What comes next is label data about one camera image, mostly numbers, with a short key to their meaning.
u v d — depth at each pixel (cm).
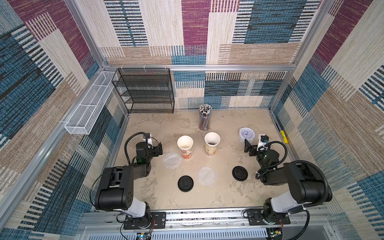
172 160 94
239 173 87
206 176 87
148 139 82
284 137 106
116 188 46
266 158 70
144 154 72
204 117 98
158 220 73
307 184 45
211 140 87
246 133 105
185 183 83
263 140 76
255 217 73
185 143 85
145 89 108
